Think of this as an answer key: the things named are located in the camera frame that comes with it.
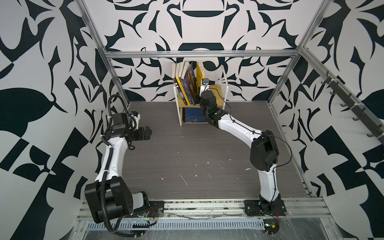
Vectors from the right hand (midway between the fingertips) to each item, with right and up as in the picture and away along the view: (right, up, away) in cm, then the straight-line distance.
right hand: (200, 86), depth 84 cm
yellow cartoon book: (-10, 0, -5) cm, 11 cm away
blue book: (-3, -16, +13) cm, 20 cm away
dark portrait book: (-5, +5, +1) cm, 7 cm away
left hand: (-32, -24, -1) cm, 40 cm away
